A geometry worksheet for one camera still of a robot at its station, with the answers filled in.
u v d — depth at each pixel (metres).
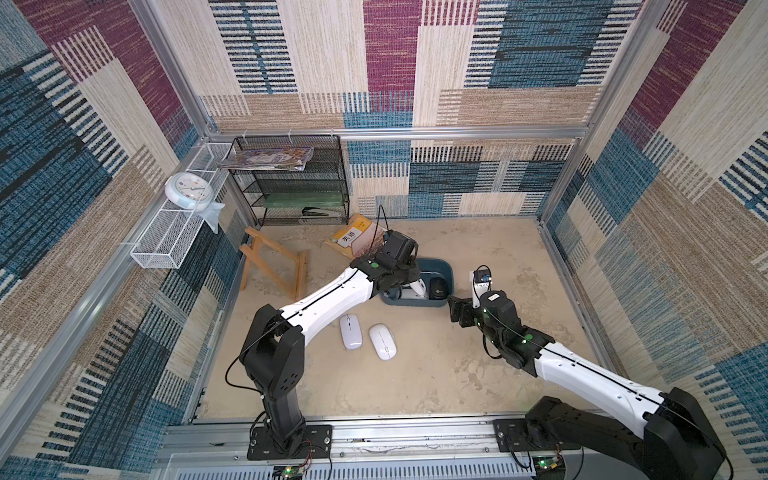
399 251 0.65
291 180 1.08
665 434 0.40
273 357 0.45
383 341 0.87
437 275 1.02
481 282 0.71
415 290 0.85
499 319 0.63
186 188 0.75
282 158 0.87
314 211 1.09
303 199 1.09
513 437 0.73
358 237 1.15
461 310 0.74
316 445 0.73
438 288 0.99
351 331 0.91
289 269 1.06
